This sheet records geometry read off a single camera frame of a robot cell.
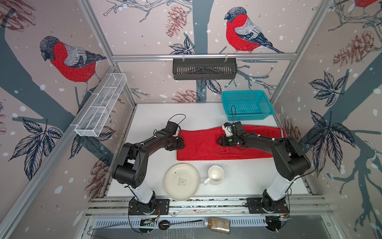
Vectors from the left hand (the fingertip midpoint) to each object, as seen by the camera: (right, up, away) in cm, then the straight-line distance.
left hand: (181, 145), depth 92 cm
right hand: (+25, +1, +3) cm, 25 cm away
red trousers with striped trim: (+12, 0, +3) cm, 13 cm away
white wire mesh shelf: (-42, +24, -14) cm, 51 cm away
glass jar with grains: (+20, -30, -28) cm, 45 cm away
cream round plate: (+1, -18, -11) cm, 21 cm away
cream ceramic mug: (+21, -14, -11) cm, 27 cm away
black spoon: (-5, -32, -25) cm, 41 cm away
